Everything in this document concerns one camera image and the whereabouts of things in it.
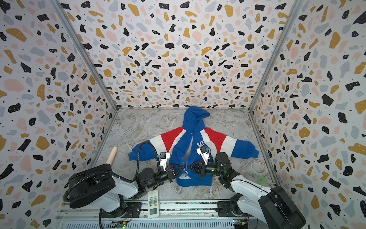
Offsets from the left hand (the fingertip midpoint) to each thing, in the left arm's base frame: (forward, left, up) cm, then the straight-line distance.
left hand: (184, 167), depth 72 cm
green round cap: (-2, -46, -17) cm, 49 cm away
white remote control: (-14, +17, -15) cm, 26 cm away
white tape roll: (+6, -46, -16) cm, 49 cm away
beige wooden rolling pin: (+14, +48, -15) cm, 52 cm away
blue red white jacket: (+18, -4, -15) cm, 24 cm away
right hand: (+1, -1, -2) cm, 2 cm away
